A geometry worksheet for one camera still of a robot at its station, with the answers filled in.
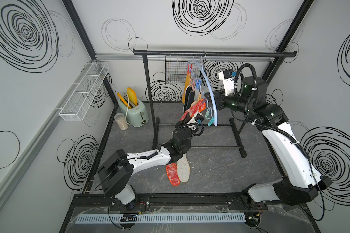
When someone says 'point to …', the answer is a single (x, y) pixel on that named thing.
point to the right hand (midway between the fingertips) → (208, 94)
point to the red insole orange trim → (172, 171)
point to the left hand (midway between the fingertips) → (186, 113)
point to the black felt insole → (189, 98)
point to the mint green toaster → (137, 115)
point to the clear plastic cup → (119, 118)
